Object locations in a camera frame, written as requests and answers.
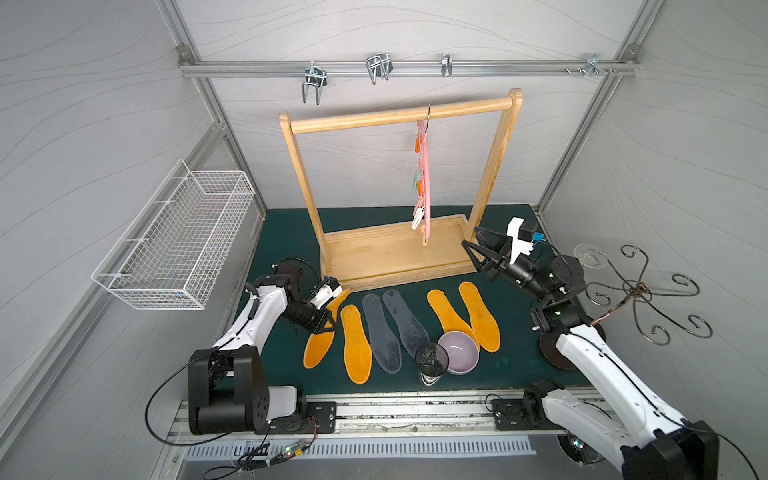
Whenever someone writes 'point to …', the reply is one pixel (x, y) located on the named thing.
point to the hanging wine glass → (590, 255)
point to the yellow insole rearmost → (321, 343)
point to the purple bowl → (463, 352)
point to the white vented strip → (380, 447)
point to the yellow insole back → (358, 355)
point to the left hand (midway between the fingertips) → (330, 327)
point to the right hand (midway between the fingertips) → (471, 234)
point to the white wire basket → (176, 248)
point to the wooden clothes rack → (362, 258)
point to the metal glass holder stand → (638, 291)
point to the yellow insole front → (483, 322)
